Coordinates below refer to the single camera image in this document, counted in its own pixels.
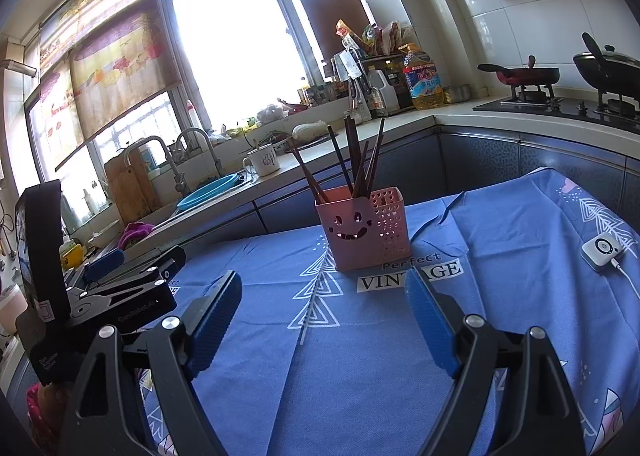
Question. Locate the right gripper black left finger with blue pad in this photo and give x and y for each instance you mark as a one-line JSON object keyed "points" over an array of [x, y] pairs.
{"points": [[105, 414]]}

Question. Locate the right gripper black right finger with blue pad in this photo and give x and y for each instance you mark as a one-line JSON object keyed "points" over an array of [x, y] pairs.
{"points": [[538, 414]]}

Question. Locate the person's left hand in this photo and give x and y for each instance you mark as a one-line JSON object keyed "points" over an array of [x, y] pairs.
{"points": [[52, 402]]}

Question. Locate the yellow cup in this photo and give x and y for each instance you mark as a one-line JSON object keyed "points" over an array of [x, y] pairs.
{"points": [[71, 255]]}

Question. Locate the magenta cloth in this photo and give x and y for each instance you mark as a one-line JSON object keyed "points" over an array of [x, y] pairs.
{"points": [[134, 232]]}

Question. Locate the wooden cutting board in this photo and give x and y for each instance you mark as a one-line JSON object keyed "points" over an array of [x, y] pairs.
{"points": [[130, 188]]}

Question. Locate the white square device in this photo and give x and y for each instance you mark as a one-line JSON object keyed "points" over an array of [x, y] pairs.
{"points": [[601, 250]]}

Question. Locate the chrome faucet left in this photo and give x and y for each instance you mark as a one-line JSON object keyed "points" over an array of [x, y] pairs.
{"points": [[150, 163]]}

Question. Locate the chrome faucet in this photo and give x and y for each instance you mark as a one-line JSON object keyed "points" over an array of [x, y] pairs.
{"points": [[150, 163], [201, 141]]}

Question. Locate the blue wash basin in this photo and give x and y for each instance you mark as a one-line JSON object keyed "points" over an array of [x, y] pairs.
{"points": [[208, 192]]}

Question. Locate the chrome faucet right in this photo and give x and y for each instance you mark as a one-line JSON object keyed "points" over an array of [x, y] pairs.
{"points": [[201, 141]]}

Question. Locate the blue patterned tablecloth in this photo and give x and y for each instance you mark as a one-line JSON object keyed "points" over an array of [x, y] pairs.
{"points": [[319, 362]]}

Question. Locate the pink smiley utensil holder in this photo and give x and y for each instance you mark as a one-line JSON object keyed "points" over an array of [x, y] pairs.
{"points": [[365, 231]]}

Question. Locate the white ceramic mug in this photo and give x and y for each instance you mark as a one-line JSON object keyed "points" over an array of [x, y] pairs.
{"points": [[262, 161]]}

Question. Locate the patterned roller blind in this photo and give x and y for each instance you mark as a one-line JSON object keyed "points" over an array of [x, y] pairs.
{"points": [[98, 60]]}

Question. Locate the dark chopstick far left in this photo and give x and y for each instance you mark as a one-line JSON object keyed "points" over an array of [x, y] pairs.
{"points": [[316, 189]]}

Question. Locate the dark chopstick centre upright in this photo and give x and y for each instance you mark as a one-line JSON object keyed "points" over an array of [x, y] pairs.
{"points": [[354, 152]]}

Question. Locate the dark chopstick right leaning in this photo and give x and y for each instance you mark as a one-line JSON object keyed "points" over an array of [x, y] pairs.
{"points": [[374, 157]]}

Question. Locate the dark chopstick short middle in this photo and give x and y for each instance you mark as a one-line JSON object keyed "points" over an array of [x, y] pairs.
{"points": [[359, 189]]}

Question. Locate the black gas stove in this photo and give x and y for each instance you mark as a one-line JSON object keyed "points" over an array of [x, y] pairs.
{"points": [[610, 110]]}

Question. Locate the red frying pan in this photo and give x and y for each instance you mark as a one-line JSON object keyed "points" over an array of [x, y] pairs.
{"points": [[531, 75]]}

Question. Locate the white jug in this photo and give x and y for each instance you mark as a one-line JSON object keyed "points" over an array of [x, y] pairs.
{"points": [[384, 97]]}

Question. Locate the black wok with lid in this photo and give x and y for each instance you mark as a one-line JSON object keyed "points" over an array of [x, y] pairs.
{"points": [[608, 70]]}

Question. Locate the yellow cooking oil bottle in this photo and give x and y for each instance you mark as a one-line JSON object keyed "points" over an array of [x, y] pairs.
{"points": [[422, 78]]}

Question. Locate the snack bags on rack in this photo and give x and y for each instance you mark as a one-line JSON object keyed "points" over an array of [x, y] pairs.
{"points": [[375, 40]]}

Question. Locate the brown board at window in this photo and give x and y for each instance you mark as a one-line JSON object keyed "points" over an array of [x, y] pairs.
{"points": [[323, 16]]}

